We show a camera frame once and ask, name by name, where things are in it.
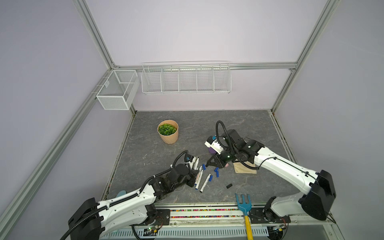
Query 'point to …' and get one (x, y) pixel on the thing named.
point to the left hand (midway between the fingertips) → (197, 173)
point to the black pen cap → (229, 185)
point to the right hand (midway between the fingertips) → (209, 163)
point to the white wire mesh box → (119, 90)
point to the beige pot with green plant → (168, 131)
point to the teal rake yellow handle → (246, 207)
